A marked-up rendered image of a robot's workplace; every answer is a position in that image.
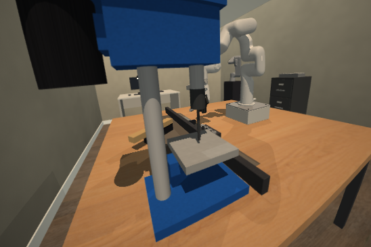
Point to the tan wooden bar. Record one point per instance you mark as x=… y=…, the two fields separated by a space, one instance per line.
x=138 y=136

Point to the blue drill press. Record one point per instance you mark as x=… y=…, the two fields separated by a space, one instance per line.
x=144 y=35

